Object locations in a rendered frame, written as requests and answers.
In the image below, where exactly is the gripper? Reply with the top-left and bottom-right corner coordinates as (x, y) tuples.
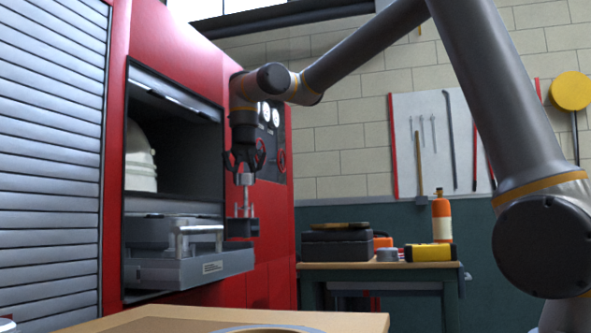
(222, 125), (268, 176)

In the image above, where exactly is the grey locking pin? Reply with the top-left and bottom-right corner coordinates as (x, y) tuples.
(234, 171), (256, 219)

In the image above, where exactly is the grey locker tray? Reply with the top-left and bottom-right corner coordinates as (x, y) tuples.
(122, 213), (256, 293)

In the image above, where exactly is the green trolley with wooden top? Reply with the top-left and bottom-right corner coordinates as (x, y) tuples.
(295, 258), (473, 333)

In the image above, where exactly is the black gauge panel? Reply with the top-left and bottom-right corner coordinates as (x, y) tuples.
(254, 98), (289, 186)

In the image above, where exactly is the white bucket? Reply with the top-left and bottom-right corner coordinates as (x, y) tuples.
(123, 117), (159, 194)

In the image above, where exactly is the brown flat board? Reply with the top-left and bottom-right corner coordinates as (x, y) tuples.
(310, 221), (372, 232)

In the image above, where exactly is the black case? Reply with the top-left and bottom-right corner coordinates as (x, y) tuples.
(300, 239), (376, 264)
(300, 227), (375, 244)

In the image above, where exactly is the red fire truck body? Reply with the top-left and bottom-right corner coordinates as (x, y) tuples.
(0, 0), (299, 325)

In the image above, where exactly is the dark ceiling beam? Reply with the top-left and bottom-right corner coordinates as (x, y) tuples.
(190, 0), (378, 41)

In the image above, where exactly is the window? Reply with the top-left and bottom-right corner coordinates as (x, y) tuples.
(165, 0), (290, 23)

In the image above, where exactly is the orange box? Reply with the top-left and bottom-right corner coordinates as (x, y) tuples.
(372, 230), (395, 253)

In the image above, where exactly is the white tool board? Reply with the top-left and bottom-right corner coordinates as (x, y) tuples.
(387, 86), (496, 200)

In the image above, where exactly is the grey roller shutter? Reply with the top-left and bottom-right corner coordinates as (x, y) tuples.
(0, 0), (113, 333)

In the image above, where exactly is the orange white cylinder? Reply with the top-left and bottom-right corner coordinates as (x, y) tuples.
(430, 186), (454, 244)

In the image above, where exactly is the yellow black torch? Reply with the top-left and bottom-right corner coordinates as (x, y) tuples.
(403, 241), (459, 264)

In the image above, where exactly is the yellow round sign on pole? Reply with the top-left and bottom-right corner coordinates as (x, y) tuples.
(547, 70), (591, 168)

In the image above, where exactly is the black pin bracket block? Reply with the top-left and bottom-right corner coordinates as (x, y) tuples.
(224, 216), (261, 239)

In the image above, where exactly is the grey tray handle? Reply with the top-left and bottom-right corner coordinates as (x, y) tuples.
(172, 224), (225, 260)

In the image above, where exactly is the grey hose coupling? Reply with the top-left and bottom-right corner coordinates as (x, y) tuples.
(375, 246), (400, 264)

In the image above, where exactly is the wooden handled hammer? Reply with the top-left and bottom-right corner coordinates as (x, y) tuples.
(413, 130), (429, 207)

